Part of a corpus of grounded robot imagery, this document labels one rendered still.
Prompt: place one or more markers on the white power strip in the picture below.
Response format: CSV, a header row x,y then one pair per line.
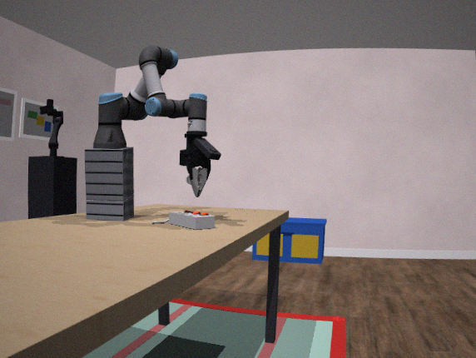
x,y
195,221

